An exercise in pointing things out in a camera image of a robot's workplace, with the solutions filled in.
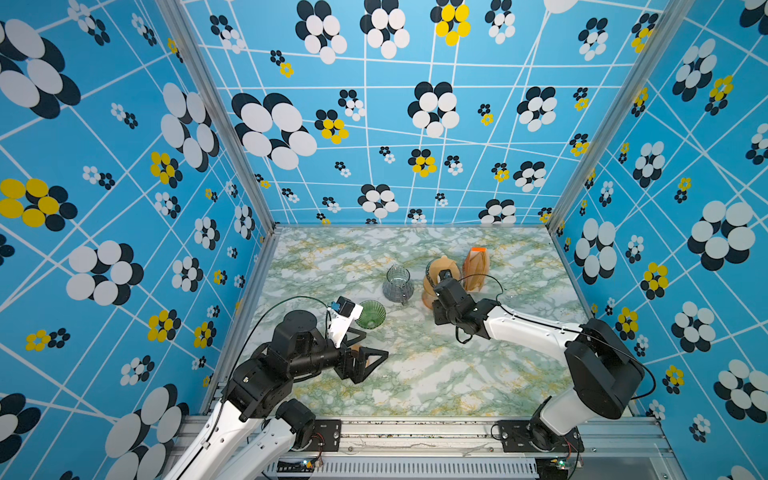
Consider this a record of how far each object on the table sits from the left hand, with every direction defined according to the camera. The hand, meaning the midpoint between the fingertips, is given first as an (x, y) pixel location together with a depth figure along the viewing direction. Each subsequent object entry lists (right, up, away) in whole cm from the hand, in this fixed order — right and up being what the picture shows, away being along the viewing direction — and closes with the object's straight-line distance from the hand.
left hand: (376, 345), depth 64 cm
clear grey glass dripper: (+14, +14, +23) cm, 30 cm away
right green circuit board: (+41, -31, +6) cm, 52 cm away
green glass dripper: (-3, 0, +30) cm, 30 cm away
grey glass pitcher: (+5, +8, +30) cm, 32 cm away
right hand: (+18, +4, +27) cm, 33 cm away
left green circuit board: (-18, -31, +7) cm, 36 cm away
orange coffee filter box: (+31, +16, +33) cm, 47 cm away
